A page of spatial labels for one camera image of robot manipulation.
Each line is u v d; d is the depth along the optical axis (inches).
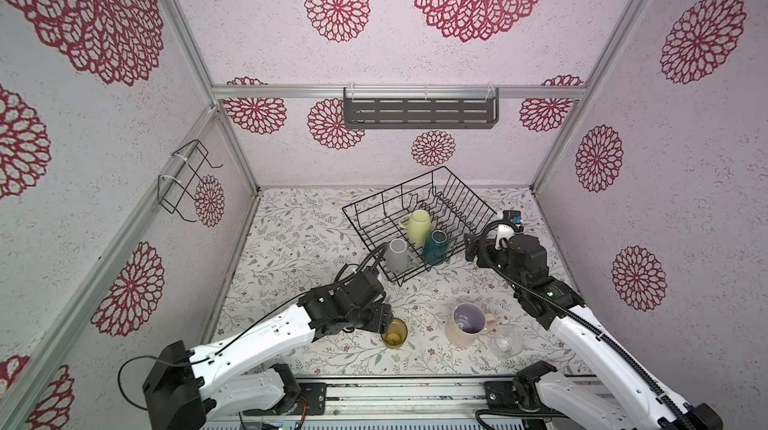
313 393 29.5
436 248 35.5
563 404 22.4
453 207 42.3
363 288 22.8
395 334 32.8
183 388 15.2
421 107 36.5
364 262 23.4
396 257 35.1
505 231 25.9
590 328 18.7
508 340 32.2
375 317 26.6
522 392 26.0
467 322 33.0
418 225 37.4
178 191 30.0
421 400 29.5
